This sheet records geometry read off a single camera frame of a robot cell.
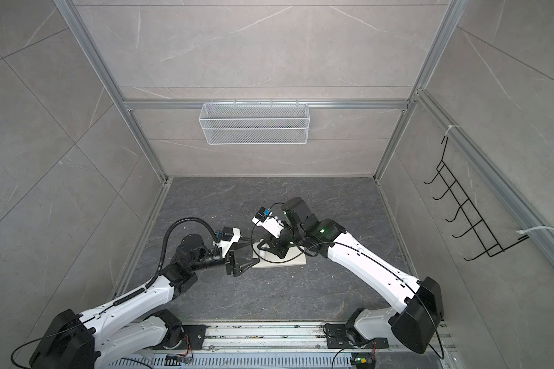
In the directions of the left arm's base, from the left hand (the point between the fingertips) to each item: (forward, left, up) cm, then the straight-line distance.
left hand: (256, 246), depth 71 cm
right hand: (+2, -2, 0) cm, 3 cm away
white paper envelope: (-1, -1, -6) cm, 6 cm away
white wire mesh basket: (+57, +2, +8) cm, 57 cm away
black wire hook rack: (-7, -63, +11) cm, 65 cm away
